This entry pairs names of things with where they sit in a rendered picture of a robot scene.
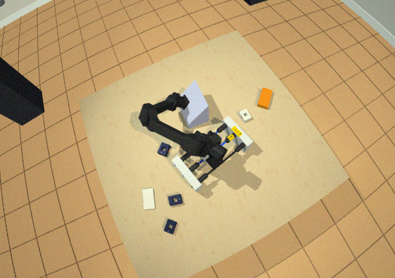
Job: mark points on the orange rectangular block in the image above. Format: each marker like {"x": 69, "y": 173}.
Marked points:
{"x": 265, "y": 97}

